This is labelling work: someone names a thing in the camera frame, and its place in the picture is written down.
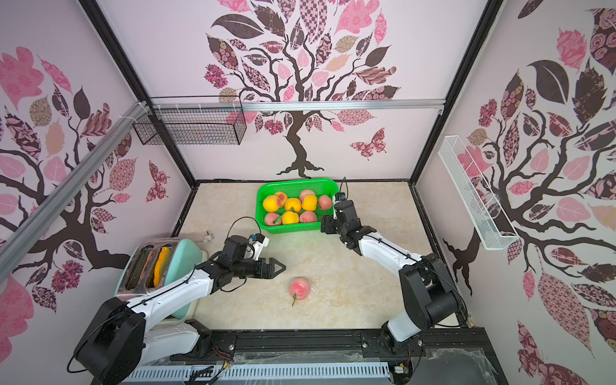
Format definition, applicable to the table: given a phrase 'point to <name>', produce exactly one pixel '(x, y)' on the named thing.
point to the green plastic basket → (293, 188)
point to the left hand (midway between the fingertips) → (276, 273)
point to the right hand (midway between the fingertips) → (330, 219)
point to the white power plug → (208, 237)
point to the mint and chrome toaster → (158, 265)
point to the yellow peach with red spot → (281, 196)
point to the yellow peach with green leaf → (293, 203)
